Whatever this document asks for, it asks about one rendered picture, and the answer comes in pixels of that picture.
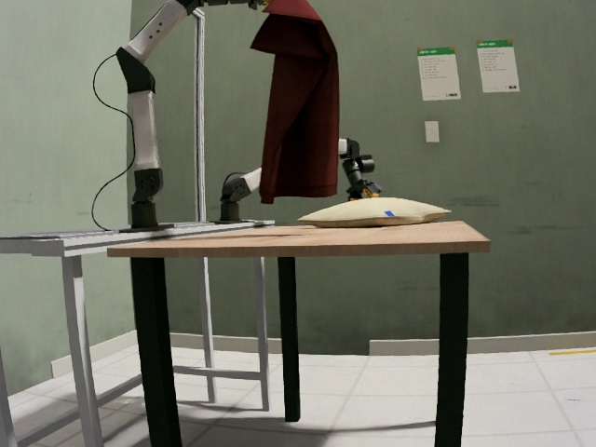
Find cream pillow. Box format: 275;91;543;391
298;197;451;228

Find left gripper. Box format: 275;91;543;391
346;171;378;202

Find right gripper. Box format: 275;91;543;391
229;0;272;10

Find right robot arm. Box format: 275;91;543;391
115;0;229;233

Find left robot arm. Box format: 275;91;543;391
210;139;374;224

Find dark red pillowcase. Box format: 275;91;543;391
250;0;340;205

